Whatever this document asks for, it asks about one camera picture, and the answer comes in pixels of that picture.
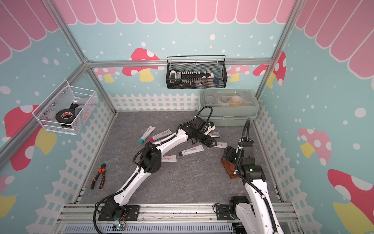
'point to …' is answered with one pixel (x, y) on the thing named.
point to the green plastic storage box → (228, 107)
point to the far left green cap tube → (148, 132)
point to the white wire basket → (82, 100)
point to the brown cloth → (230, 168)
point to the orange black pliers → (102, 170)
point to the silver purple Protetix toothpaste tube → (214, 134)
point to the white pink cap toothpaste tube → (160, 135)
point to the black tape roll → (65, 116)
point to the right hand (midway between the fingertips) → (229, 150)
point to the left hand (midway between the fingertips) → (211, 143)
